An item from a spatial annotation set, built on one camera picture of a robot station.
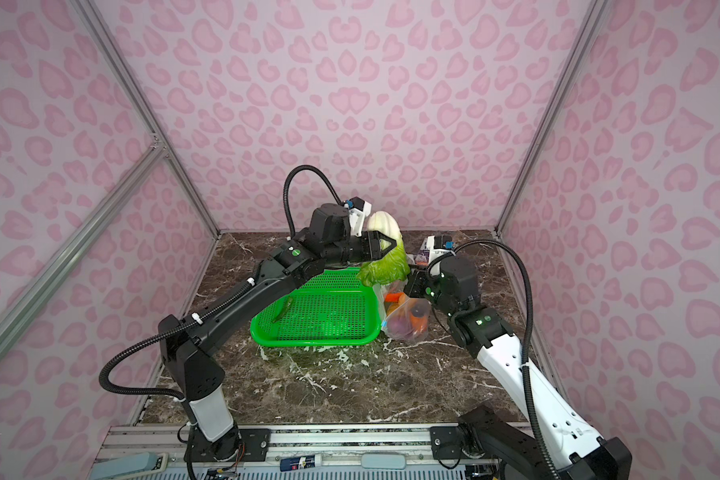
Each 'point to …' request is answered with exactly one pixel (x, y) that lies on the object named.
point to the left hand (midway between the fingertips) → (395, 239)
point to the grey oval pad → (383, 461)
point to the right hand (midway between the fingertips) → (404, 265)
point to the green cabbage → (393, 266)
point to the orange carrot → (399, 297)
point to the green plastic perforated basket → (334, 307)
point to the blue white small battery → (300, 462)
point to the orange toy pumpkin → (419, 318)
